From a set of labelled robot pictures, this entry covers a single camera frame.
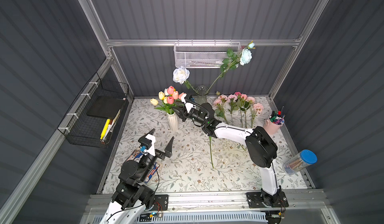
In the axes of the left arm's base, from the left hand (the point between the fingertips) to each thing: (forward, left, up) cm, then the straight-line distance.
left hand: (162, 135), depth 63 cm
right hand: (+20, -3, -1) cm, 20 cm away
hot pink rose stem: (+54, -49, -27) cm, 78 cm away
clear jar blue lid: (-6, -64, -15) cm, 66 cm away
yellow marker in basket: (+7, +29, -5) cm, 30 cm away
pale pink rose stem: (+39, -60, -27) cm, 76 cm away
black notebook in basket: (+18, +32, -2) cm, 37 cm away
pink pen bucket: (+21, -64, -18) cm, 69 cm away
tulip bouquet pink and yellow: (+21, -2, +1) cm, 21 cm away
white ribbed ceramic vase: (+21, 0, -19) cm, 28 cm away
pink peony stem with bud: (+45, -33, -26) cm, 61 cm away
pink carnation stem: (+49, -43, -27) cm, 70 cm away
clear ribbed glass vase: (+41, -19, -12) cm, 47 cm away
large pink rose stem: (+45, -56, -25) cm, 77 cm away
